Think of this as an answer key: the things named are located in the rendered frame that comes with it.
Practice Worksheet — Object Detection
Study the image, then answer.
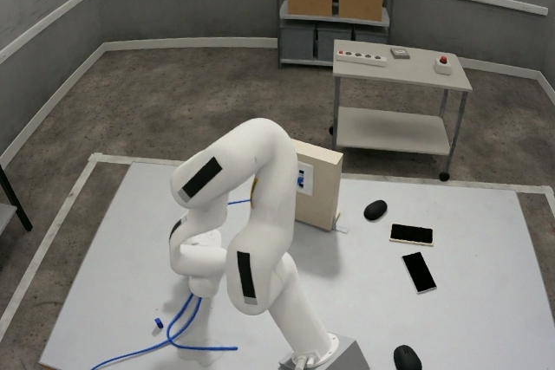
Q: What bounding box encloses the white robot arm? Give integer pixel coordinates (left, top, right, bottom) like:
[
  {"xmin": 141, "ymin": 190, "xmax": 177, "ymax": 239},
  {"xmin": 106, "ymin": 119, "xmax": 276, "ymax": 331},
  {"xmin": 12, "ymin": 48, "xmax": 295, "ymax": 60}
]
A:
[{"xmin": 170, "ymin": 119, "xmax": 339, "ymax": 370}]

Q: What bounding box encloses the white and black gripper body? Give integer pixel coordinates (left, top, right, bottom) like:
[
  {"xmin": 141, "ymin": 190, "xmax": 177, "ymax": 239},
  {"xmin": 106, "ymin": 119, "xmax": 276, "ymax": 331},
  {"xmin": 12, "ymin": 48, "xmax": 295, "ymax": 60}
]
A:
[{"xmin": 186, "ymin": 230, "xmax": 221, "ymax": 247}]

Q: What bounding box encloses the black computer mouse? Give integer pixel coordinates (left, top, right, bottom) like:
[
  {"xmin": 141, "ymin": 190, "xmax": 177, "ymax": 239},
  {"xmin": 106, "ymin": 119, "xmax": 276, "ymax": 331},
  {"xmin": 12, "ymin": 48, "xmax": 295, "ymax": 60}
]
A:
[
  {"xmin": 394, "ymin": 345, "xmax": 422, "ymax": 370},
  {"xmin": 363, "ymin": 200, "xmax": 388, "ymax": 220}
]

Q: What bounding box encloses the beige mounting board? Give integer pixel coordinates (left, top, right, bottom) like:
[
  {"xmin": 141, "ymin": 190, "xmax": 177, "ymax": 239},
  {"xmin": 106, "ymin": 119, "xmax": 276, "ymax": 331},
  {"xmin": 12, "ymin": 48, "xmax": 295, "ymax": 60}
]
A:
[{"xmin": 291, "ymin": 139, "xmax": 343, "ymax": 231}]

